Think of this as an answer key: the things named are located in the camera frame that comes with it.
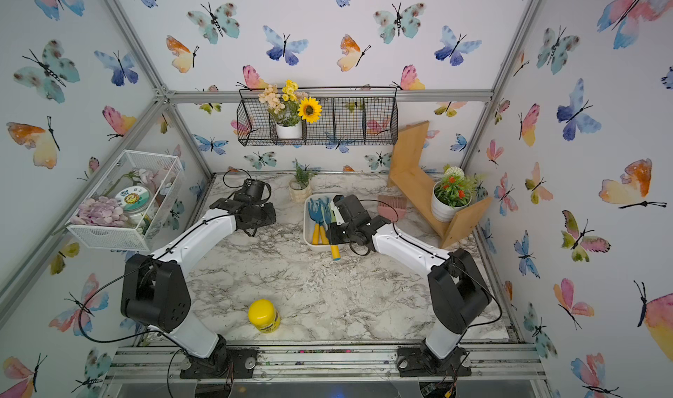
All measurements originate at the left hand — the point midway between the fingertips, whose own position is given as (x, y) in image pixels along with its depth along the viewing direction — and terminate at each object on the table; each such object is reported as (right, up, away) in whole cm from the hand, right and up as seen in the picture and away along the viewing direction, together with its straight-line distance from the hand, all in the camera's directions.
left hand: (274, 213), depth 91 cm
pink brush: (+45, +1, +17) cm, 49 cm away
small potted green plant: (+5, +9, +20) cm, 22 cm away
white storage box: (+10, -4, +12) cm, 16 cm away
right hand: (+19, -6, -5) cm, 21 cm away
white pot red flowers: (+58, +7, -8) cm, 59 cm away
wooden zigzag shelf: (+51, +16, +21) cm, 57 cm away
